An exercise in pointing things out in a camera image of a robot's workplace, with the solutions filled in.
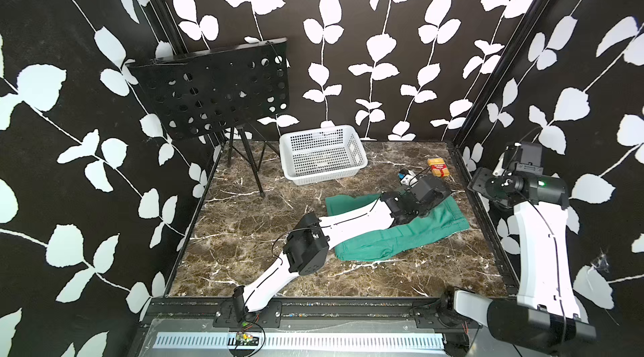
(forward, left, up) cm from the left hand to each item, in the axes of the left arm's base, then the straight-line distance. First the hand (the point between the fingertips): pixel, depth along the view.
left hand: (449, 188), depth 76 cm
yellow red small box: (+26, -14, -23) cm, 37 cm away
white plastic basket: (+36, +39, -23) cm, 58 cm away
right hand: (-1, -6, +6) cm, 9 cm away
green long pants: (-5, 0, -12) cm, 13 cm away
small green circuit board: (-34, +63, -24) cm, 75 cm away
